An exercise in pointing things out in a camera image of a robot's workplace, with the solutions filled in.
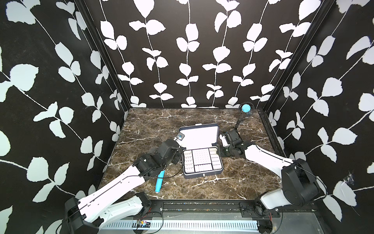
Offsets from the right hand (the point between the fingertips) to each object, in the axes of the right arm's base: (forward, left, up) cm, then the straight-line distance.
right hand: (216, 149), depth 89 cm
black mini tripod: (+34, -25, -5) cm, 43 cm away
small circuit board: (-38, +39, -8) cm, 55 cm away
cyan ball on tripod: (+18, -18, +19) cm, 31 cm away
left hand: (-6, +22, +15) cm, 27 cm away
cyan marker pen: (-18, +34, -5) cm, 38 cm away
